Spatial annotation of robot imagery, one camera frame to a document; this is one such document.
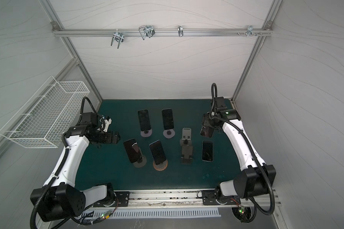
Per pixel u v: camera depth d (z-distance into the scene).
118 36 0.79
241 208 0.72
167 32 0.79
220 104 0.60
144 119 0.93
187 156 0.81
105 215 0.68
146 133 1.01
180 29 0.72
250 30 0.76
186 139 0.91
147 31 0.77
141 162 0.86
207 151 0.92
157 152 0.77
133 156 0.81
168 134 0.99
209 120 0.72
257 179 0.40
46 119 0.69
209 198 0.74
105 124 0.68
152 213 0.70
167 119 0.95
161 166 0.84
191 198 0.75
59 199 0.38
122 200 0.73
